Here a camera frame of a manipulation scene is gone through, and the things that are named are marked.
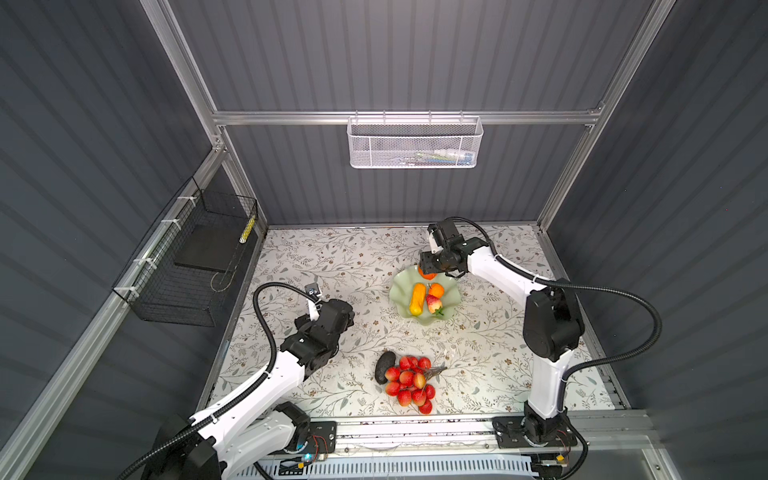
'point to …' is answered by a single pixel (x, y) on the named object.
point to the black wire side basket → (185, 274)
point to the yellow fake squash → (418, 299)
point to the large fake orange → (427, 276)
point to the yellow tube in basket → (248, 230)
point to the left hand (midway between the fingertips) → (328, 310)
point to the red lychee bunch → (408, 382)
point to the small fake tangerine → (436, 290)
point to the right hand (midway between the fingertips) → (430, 264)
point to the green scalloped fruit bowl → (400, 294)
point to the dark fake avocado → (384, 363)
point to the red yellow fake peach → (434, 304)
